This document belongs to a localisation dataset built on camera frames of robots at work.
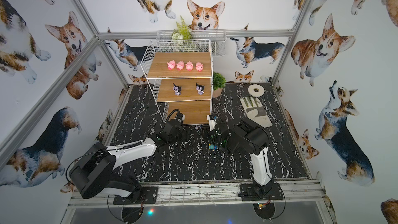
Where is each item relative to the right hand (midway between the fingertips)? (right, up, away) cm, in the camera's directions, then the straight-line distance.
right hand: (199, 127), depth 94 cm
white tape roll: (+43, +21, +22) cm, 53 cm away
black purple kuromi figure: (-10, +22, -15) cm, 29 cm away
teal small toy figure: (+9, -10, -6) cm, 15 cm away
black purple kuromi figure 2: (+2, +23, -16) cm, 28 cm away
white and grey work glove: (+37, +9, +10) cm, 39 cm away
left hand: (-6, +1, -5) cm, 8 cm away
